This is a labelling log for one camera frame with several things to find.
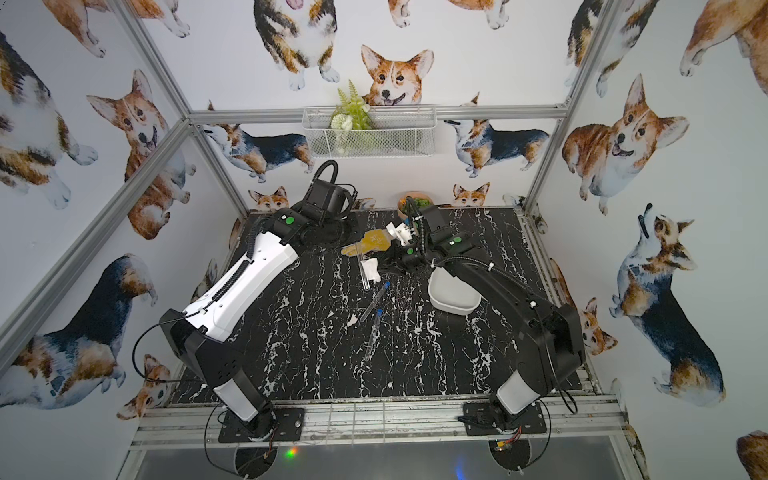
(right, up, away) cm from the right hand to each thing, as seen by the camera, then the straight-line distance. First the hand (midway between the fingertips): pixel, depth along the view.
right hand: (367, 267), depth 72 cm
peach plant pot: (+14, +21, +38) cm, 46 cm away
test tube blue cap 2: (+3, -9, +26) cm, 28 cm away
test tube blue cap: (-1, 0, 0) cm, 1 cm away
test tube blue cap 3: (0, -22, +16) cm, 28 cm away
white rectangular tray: (+23, -11, +22) cm, 33 cm away
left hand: (0, +10, +4) cm, 11 cm away
